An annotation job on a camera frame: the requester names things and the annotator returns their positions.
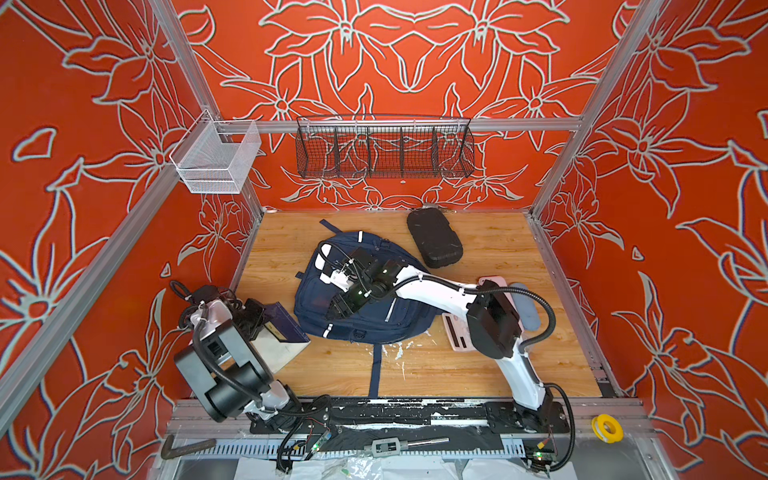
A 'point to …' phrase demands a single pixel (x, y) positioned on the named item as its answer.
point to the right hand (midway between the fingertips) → (326, 312)
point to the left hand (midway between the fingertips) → (267, 315)
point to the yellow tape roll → (598, 423)
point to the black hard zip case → (436, 240)
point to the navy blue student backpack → (379, 320)
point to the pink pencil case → (498, 280)
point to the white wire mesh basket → (215, 156)
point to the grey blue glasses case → (526, 308)
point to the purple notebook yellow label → (282, 326)
